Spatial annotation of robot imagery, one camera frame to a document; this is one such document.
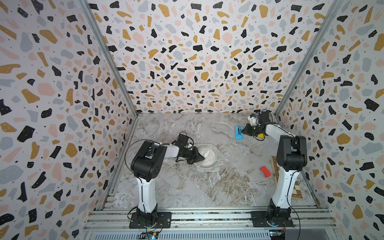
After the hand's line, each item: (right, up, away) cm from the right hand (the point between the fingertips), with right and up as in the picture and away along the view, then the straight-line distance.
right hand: (243, 130), depth 103 cm
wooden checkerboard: (+23, -34, -22) cm, 46 cm away
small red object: (+10, -25, -14) cm, 30 cm away
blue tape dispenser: (-2, -3, +3) cm, 5 cm away
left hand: (-26, -17, -10) cm, 33 cm away
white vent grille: (-38, -49, -33) cm, 70 cm away
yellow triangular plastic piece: (+9, -3, -8) cm, 13 cm away
